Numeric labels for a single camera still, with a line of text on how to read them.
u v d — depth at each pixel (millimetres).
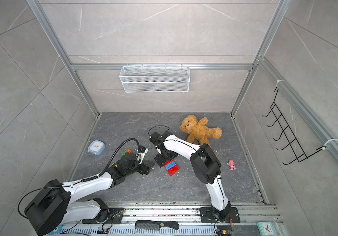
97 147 975
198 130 1000
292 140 624
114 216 715
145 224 715
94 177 542
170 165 878
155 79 1005
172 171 856
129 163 664
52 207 413
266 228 686
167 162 840
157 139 683
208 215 746
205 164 514
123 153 655
